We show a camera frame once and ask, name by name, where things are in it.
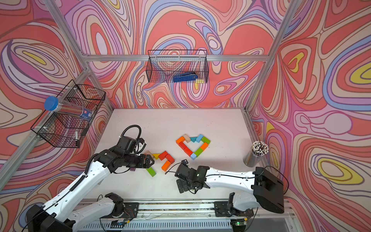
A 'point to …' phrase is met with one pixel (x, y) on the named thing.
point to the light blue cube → (193, 156)
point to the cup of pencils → (253, 157)
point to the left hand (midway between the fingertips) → (150, 162)
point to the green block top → (205, 139)
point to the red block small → (182, 145)
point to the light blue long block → (199, 138)
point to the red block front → (188, 151)
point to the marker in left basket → (77, 140)
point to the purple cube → (132, 168)
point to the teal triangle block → (193, 139)
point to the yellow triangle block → (156, 155)
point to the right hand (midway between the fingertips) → (189, 187)
